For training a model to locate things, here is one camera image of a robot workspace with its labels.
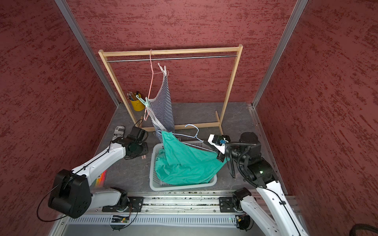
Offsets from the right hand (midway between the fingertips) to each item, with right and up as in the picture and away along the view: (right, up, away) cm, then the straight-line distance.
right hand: (205, 143), depth 63 cm
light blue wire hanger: (-4, -2, +6) cm, 8 cm away
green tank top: (-13, -13, +15) cm, 24 cm away
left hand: (-35, -10, +22) cm, 43 cm away
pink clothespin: (-35, -12, +21) cm, 42 cm away
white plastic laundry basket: (-25, -25, +14) cm, 38 cm away
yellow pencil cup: (-49, +21, +47) cm, 71 cm away
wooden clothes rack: (+14, +8, +42) cm, 45 cm away
